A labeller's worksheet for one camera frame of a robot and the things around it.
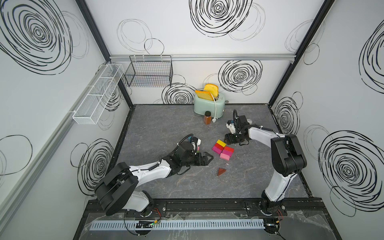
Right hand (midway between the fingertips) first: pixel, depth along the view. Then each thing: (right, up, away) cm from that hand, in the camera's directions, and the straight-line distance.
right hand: (229, 139), depth 97 cm
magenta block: (-9, -6, -3) cm, 11 cm away
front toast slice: (-16, +30, +2) cm, 34 cm away
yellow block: (-6, -2, 0) cm, 6 cm away
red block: (-7, -4, -1) cm, 8 cm away
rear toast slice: (-11, +34, +5) cm, 37 cm away
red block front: (-1, -6, -3) cm, 7 cm away
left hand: (-16, -8, -16) cm, 24 cm away
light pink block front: (-4, -10, -5) cm, 12 cm away
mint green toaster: (-18, +23, +5) cm, 29 cm away
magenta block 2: (-2, -8, -3) cm, 9 cm away
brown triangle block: (-8, -17, -11) cm, 22 cm away
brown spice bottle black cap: (-14, +14, +6) cm, 21 cm away
